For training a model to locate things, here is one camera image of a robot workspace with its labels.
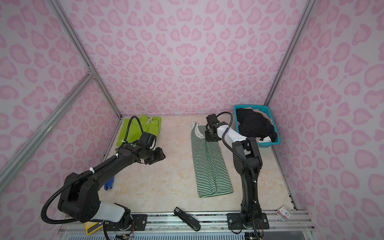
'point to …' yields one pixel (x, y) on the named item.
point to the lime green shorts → (151, 124)
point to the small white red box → (283, 214)
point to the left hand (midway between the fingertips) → (166, 156)
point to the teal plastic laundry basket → (264, 109)
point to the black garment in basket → (252, 124)
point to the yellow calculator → (92, 227)
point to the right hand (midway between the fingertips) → (208, 136)
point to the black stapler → (187, 219)
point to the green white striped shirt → (212, 176)
